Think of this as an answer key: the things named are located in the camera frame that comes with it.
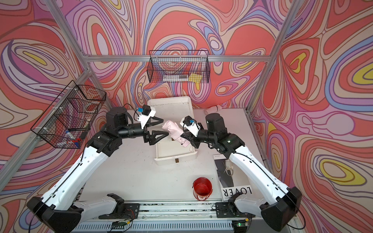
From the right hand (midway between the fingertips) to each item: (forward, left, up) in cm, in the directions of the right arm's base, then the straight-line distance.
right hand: (183, 136), depth 69 cm
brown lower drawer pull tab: (-1, +5, -24) cm, 25 cm away
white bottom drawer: (+9, +12, -31) cm, 34 cm away
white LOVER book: (-14, -22, -26) cm, 37 cm away
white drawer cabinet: (+24, +7, -5) cm, 25 cm away
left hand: (0, +8, +8) cm, 11 cm away
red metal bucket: (-16, -9, -28) cm, 34 cm away
